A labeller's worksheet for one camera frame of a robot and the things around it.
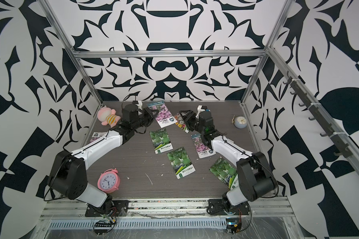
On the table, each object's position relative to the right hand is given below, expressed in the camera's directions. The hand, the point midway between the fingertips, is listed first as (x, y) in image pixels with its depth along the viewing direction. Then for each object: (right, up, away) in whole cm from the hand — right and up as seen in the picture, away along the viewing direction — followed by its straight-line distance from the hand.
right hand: (179, 112), depth 82 cm
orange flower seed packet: (-55, -15, +19) cm, 60 cm away
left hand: (-12, +3, 0) cm, 12 cm away
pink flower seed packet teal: (-8, -3, +1) cm, 9 cm away
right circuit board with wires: (+25, -54, -11) cm, 60 cm away
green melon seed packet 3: (+26, -34, +4) cm, 43 cm away
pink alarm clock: (-38, -37, -1) cm, 53 cm away
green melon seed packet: (-12, -18, +17) cm, 28 cm away
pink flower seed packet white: (+15, -24, +12) cm, 30 cm away
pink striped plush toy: (-49, -2, +21) cm, 54 cm away
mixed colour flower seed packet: (+1, -6, +1) cm, 6 cm away
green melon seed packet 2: (+1, -30, +7) cm, 31 cm away
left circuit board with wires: (-35, -55, -9) cm, 66 cm away
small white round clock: (+42, -6, +23) cm, 48 cm away
